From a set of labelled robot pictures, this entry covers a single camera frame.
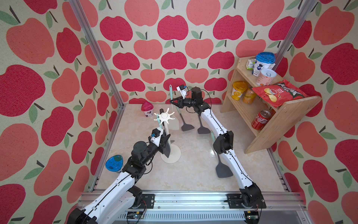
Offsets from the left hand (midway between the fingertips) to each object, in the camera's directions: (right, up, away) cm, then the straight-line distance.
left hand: (168, 136), depth 74 cm
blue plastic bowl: (-31, -16, +4) cm, 35 cm away
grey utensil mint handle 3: (+24, 0, +33) cm, 41 cm away
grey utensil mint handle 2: (+10, +3, +33) cm, 35 cm away
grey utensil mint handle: (-1, -8, +4) cm, 9 cm away
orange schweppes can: (+51, +24, +14) cm, 58 cm away
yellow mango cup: (+45, +30, +15) cm, 56 cm away
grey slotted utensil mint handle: (+32, -21, +7) cm, 39 cm away
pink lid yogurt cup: (-19, +17, +33) cm, 42 cm away
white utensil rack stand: (+3, -14, +20) cm, 24 cm away
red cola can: (+49, +9, -2) cm, 50 cm away
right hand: (0, +20, +20) cm, 28 cm away
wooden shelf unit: (+49, +22, +21) cm, 58 cm away
